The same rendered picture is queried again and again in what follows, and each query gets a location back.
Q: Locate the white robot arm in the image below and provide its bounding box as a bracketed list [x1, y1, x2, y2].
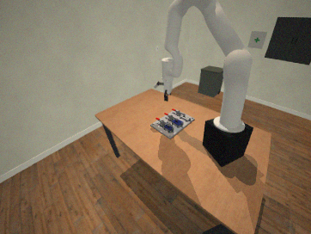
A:
[162, 0, 253, 132]

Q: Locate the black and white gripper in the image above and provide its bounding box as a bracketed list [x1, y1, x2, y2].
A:
[163, 82, 172, 102]

